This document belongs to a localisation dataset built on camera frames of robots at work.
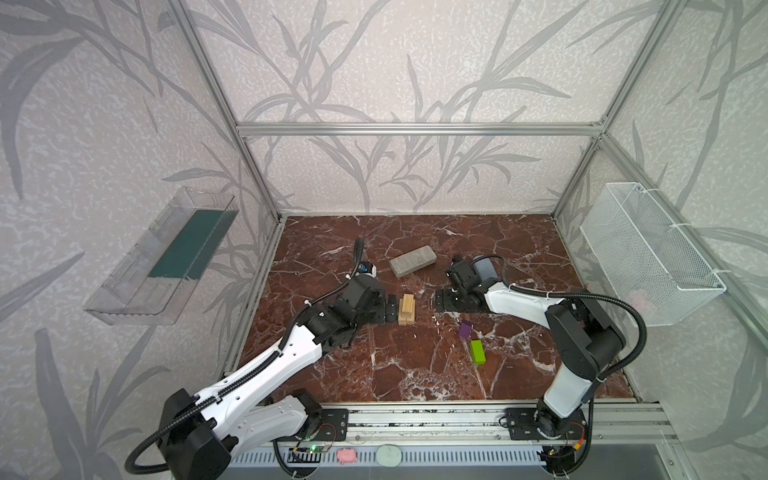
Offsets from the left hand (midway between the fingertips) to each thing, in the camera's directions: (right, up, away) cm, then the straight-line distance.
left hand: (386, 293), depth 78 cm
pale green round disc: (+1, -36, -10) cm, 37 cm away
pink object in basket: (+64, -1, -5) cm, 64 cm away
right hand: (+19, -3, +18) cm, 26 cm away
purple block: (+24, -13, +13) cm, 30 cm away
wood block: (+5, -9, +10) cm, 14 cm away
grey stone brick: (+8, +7, +24) cm, 27 cm away
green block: (+26, -18, +6) cm, 32 cm away
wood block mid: (+6, -4, +11) cm, 13 cm away
